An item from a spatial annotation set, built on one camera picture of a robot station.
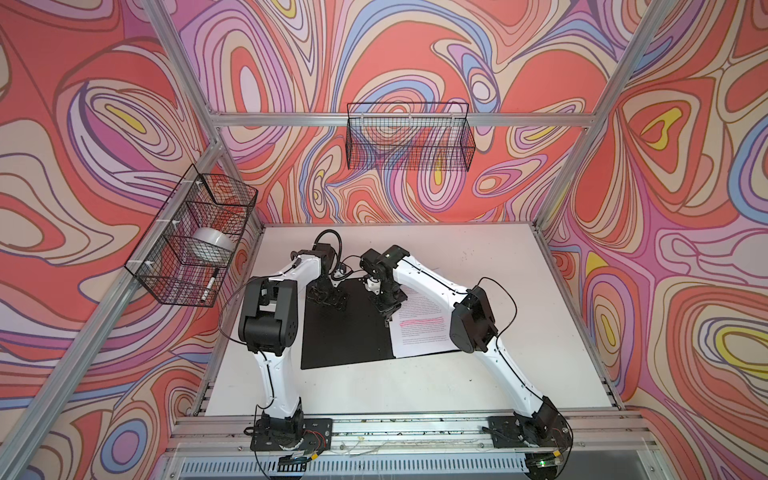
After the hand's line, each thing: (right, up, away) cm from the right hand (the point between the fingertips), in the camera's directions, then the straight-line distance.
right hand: (390, 320), depth 91 cm
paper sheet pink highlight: (+10, -2, +2) cm, 10 cm away
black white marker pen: (-45, +13, -19) cm, 50 cm away
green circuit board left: (-25, -31, -19) cm, 44 cm away
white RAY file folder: (-11, -6, +5) cm, 14 cm away
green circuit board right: (+36, -29, -20) cm, 50 cm away
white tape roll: (-44, +24, -17) cm, 53 cm away
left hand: (-18, +4, +7) cm, 20 cm away
